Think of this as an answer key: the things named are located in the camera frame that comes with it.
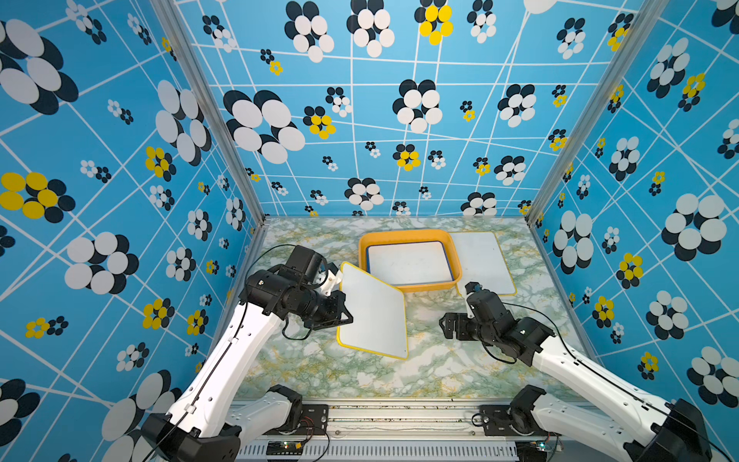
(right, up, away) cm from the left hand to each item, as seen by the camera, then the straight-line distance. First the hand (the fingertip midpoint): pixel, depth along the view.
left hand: (356, 315), depth 67 cm
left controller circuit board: (-19, -35, +6) cm, 40 cm away
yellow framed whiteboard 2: (+44, +10, +39) cm, 60 cm away
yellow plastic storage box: (+19, +20, +46) cm, 53 cm away
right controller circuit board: (+43, -35, +4) cm, 56 cm away
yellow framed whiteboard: (+5, -5, +21) cm, 23 cm away
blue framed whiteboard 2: (+17, +9, +38) cm, 43 cm away
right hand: (+27, -5, +14) cm, 31 cm away
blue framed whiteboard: (+17, +9, +38) cm, 43 cm away
